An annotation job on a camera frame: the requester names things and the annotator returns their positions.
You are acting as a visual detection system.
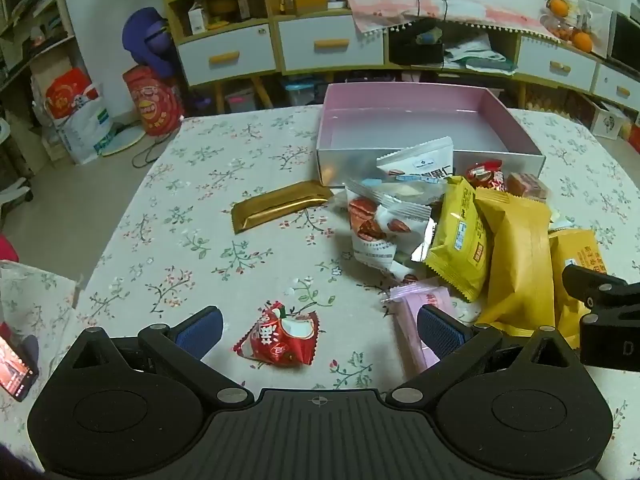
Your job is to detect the yellow cardboard box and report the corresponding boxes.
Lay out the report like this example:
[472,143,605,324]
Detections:
[283,0,328,15]

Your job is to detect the plain orange-yellow packet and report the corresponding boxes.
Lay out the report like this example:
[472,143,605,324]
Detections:
[472,187,557,333]

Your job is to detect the white printed carton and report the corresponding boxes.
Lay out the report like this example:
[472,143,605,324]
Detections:
[592,102,626,141]

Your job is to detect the red cylinder snack bag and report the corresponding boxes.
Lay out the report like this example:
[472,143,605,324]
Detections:
[123,66,182,136]

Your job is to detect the white sack red print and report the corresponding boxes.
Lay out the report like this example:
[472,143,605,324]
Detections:
[32,67,115,165]

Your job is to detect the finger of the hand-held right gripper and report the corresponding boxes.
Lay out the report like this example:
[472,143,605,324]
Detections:
[562,264,640,313]

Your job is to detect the pink fringed cloth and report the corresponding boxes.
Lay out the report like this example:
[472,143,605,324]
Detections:
[342,0,556,41]

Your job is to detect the folded clothes pile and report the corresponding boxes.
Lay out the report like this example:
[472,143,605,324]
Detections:
[442,35,518,76]

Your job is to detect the red snack packet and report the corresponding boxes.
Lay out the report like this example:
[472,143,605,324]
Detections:
[234,301,320,367]
[466,159,505,192]

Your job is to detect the floral tablecloth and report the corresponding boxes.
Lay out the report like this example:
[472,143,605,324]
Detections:
[0,107,640,480]

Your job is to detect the clear cream cake packet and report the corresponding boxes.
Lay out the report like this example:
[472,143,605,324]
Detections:
[347,177,447,207]

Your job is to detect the pink cardboard box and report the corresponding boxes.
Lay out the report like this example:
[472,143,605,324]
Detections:
[315,84,546,188]

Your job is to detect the smartphone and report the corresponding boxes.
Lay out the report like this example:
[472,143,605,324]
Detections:
[0,332,40,403]

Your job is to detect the white triangular nut packet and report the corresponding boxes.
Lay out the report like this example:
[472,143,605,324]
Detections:
[376,137,454,184]

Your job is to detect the yellow packet white back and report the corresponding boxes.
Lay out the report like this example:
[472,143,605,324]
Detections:
[547,229,610,350]

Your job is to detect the small white carton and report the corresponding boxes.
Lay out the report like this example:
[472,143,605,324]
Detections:
[187,2,208,36]

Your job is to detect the brown pink cake packet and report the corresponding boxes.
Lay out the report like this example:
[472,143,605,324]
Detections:
[506,172,552,202]

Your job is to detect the wooden cabinet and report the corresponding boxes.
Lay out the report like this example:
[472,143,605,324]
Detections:
[155,0,640,111]

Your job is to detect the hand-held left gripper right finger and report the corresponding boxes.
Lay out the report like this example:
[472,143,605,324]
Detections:
[384,304,582,409]

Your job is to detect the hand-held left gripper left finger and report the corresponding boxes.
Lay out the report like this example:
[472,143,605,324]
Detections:
[70,306,256,409]

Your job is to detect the black microwave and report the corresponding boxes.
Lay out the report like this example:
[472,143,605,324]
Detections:
[607,10,640,73]

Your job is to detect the white drawer yellow handle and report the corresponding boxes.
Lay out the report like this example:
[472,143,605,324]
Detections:
[277,15,385,73]
[517,37,598,92]
[177,25,277,86]
[595,64,640,111]

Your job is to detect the pink snack packet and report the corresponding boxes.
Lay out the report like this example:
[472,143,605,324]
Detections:
[384,280,481,377]

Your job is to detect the purple plush toy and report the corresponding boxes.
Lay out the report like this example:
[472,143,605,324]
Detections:
[122,7,178,81]

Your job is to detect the yellow packet with logo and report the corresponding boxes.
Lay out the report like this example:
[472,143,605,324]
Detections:
[424,176,495,303]

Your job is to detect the gold bar packet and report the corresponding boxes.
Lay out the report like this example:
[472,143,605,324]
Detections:
[231,181,334,235]

